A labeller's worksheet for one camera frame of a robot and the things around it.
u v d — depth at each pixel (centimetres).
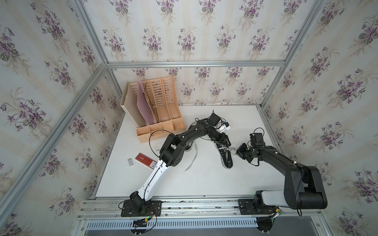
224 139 84
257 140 72
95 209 75
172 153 62
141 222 72
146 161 88
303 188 42
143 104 85
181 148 60
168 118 103
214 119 82
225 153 90
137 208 63
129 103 83
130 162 88
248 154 76
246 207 73
